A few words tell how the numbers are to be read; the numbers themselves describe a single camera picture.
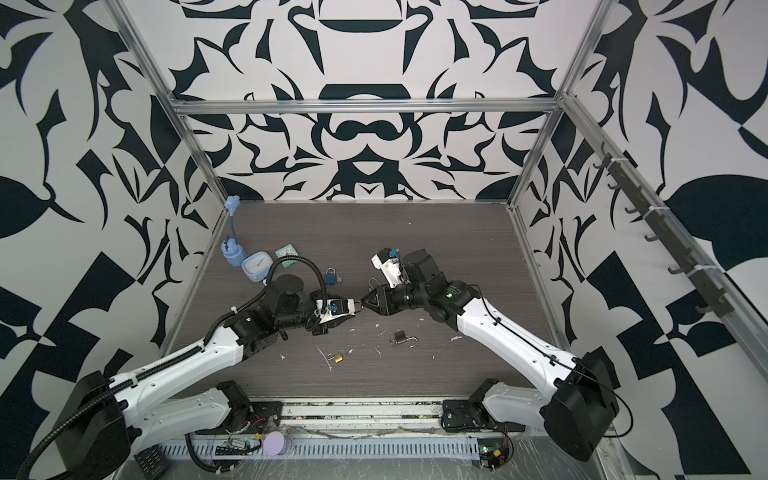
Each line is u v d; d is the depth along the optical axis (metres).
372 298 0.68
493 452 0.71
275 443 0.64
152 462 0.67
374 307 0.70
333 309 0.63
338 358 0.83
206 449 0.71
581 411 0.39
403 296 0.64
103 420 0.39
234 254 0.98
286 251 1.03
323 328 0.67
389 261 0.68
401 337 0.87
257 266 0.99
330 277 1.00
